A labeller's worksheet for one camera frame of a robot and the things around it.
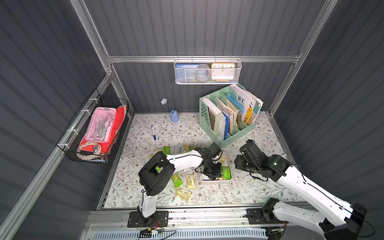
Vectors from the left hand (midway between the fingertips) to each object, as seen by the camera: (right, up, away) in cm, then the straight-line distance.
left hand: (221, 175), depth 83 cm
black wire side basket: (-66, +23, -20) cm, 73 cm away
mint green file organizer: (+5, +35, +4) cm, 36 cm away
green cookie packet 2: (-34, +12, +16) cm, 39 cm away
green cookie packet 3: (-25, -3, +2) cm, 25 cm away
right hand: (+8, +10, -8) cm, 15 cm away
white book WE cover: (+17, +46, +11) cm, 50 cm away
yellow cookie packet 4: (-21, -9, -3) cm, 23 cm away
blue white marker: (-44, +21, +23) cm, 54 cm away
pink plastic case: (-61, +28, -11) cm, 68 cm away
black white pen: (+43, +9, +13) cm, 46 cm away
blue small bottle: (-30, +36, +28) cm, 54 cm away
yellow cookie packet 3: (-17, -4, +1) cm, 18 cm away
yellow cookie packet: (-20, +14, +16) cm, 29 cm away
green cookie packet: (-17, +14, +17) cm, 27 cm away
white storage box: (+5, +5, +10) cm, 13 cm away
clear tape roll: (-59, +16, -17) cm, 63 cm away
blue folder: (+5, +29, +4) cm, 30 cm away
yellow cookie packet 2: (-41, +11, +14) cm, 45 cm away
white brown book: (-3, +35, +2) cm, 35 cm away
